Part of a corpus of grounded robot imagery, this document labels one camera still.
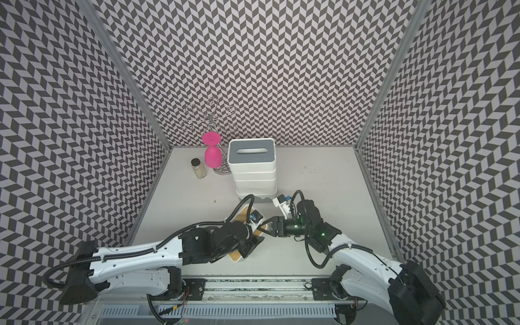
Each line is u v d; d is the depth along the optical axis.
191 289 0.72
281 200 0.72
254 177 0.81
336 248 0.53
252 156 0.73
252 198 0.57
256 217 0.61
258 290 0.75
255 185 0.85
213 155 0.88
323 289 0.73
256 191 0.91
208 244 0.53
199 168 0.99
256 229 0.62
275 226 0.65
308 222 0.58
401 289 0.40
